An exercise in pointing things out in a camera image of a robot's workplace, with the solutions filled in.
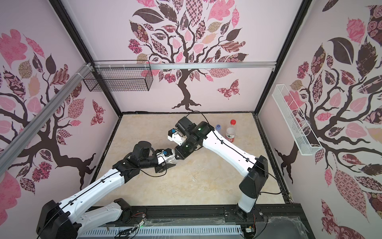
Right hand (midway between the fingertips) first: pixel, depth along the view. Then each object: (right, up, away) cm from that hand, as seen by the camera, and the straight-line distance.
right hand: (179, 157), depth 72 cm
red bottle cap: (+30, +18, +14) cm, 38 cm away
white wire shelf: (+63, +12, +4) cm, 65 cm away
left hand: (-5, -3, +5) cm, 8 cm away
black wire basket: (-50, +53, +35) cm, 80 cm away
